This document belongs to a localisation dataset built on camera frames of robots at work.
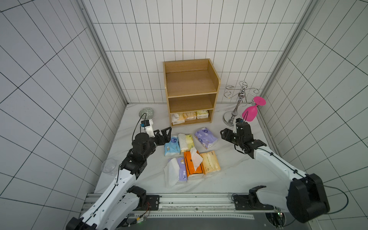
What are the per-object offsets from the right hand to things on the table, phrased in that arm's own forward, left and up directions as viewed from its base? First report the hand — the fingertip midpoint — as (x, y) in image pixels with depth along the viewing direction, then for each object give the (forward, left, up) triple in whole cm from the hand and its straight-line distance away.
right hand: (219, 132), depth 86 cm
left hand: (-7, +32, +9) cm, 34 cm away
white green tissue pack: (-4, +20, -7) cm, 22 cm away
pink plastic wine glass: (+14, -21, +3) cm, 26 cm away
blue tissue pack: (-9, +29, -7) cm, 31 cm away
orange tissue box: (-19, +15, -5) cm, 24 cm away
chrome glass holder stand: (+19, -16, +14) cm, 28 cm away
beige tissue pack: (-16, +5, -7) cm, 19 cm away
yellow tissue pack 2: (+19, +10, -5) cm, 22 cm away
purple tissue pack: (0, +8, -7) cm, 11 cm away
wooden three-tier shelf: (+21, +18, +19) cm, 33 cm away
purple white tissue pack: (-23, +25, -6) cm, 35 cm away
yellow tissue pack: (+17, +19, -6) cm, 26 cm away
